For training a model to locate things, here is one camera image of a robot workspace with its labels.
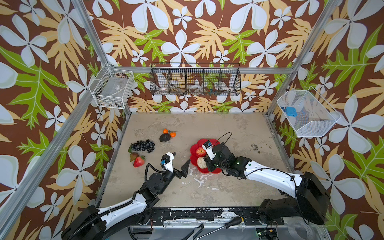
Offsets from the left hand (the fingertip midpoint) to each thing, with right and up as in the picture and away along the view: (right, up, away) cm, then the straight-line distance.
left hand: (181, 155), depth 76 cm
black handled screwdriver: (+27, -32, -4) cm, 42 cm away
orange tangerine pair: (-8, +10, +30) cm, 32 cm away
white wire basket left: (-42, +38, +11) cm, 57 cm away
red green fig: (-31, -4, +17) cm, 36 cm away
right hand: (+12, -3, +6) cm, 14 cm away
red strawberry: (-27, -7, +14) cm, 31 cm away
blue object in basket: (+64, +24, +10) cm, 69 cm away
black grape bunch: (-24, +3, +22) cm, 33 cm away
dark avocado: (-13, +7, +25) cm, 29 cm away
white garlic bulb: (+11, -6, +9) cm, 15 cm away
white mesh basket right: (+71, +21, +5) cm, 74 cm away
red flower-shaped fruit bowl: (+7, -4, +17) cm, 19 cm away
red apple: (+11, -1, +15) cm, 19 cm away
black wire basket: (+6, +46, +21) cm, 51 cm away
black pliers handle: (+8, -36, -5) cm, 37 cm away
